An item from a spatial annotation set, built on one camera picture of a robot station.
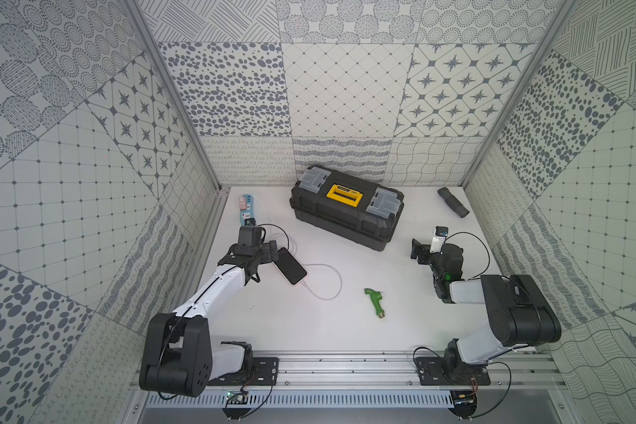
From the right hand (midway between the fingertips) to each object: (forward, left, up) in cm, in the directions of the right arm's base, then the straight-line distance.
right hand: (427, 242), depth 95 cm
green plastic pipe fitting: (-19, +20, -5) cm, 28 cm away
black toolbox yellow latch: (+9, +32, +10) cm, 35 cm away
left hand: (-6, +62, +5) cm, 63 cm away
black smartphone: (-8, +50, -6) cm, 51 cm away
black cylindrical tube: (+24, -18, -4) cm, 30 cm away
